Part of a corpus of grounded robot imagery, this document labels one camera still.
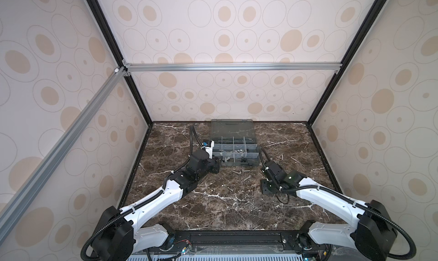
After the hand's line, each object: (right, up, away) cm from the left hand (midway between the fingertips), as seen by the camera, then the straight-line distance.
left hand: (224, 156), depth 79 cm
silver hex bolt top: (+11, -10, +16) cm, 21 cm away
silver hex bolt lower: (+13, -14, +13) cm, 23 cm away
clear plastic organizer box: (+7, +6, +25) cm, 26 cm away
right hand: (+22, -15, +5) cm, 27 cm away
